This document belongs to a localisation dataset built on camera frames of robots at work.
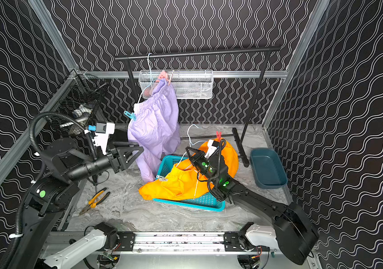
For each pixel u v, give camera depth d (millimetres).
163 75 884
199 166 688
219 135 856
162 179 712
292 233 411
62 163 388
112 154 451
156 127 692
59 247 526
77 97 976
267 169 1029
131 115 567
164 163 904
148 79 923
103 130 453
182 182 765
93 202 857
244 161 1004
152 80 907
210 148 703
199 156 663
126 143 539
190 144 733
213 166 571
